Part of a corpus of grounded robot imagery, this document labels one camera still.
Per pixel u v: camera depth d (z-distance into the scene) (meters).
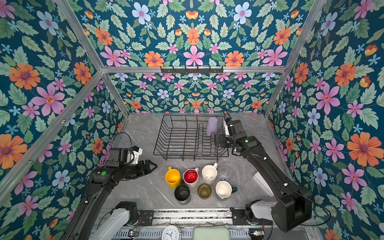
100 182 0.48
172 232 0.67
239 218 0.73
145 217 0.74
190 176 0.86
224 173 0.81
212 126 0.97
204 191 0.82
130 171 0.60
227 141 0.67
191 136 1.05
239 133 0.59
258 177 0.82
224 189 0.82
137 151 0.69
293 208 0.38
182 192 0.81
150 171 0.65
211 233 0.67
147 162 0.67
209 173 0.86
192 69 0.91
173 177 0.86
